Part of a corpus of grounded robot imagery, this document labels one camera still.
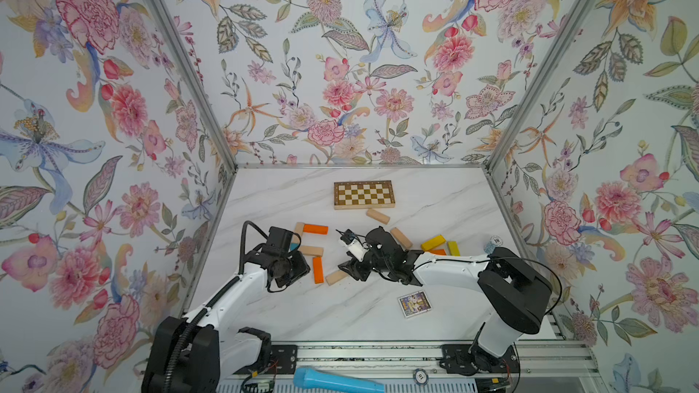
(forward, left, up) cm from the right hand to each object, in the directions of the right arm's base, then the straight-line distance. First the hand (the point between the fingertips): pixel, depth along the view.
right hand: (344, 256), depth 87 cm
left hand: (-3, +10, -1) cm, 10 cm away
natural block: (+14, +17, -6) cm, 23 cm away
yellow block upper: (+9, -30, -6) cm, 32 cm away
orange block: (+14, +11, -6) cm, 19 cm away
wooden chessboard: (+29, -6, -4) cm, 30 cm away
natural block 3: (+8, -21, -6) cm, 23 cm away
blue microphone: (-33, +8, -2) cm, 34 cm away
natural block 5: (-4, +3, -6) cm, 8 cm away
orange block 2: (+6, -33, -8) cm, 34 cm away
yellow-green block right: (+7, -38, -7) cm, 39 cm away
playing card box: (-12, -22, -6) cm, 26 cm away
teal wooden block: (+6, +18, -5) cm, 19 cm away
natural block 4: (+6, +12, -8) cm, 16 cm away
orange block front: (-2, +9, -6) cm, 11 cm away
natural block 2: (+20, -12, -6) cm, 24 cm away
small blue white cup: (+8, -50, -2) cm, 51 cm away
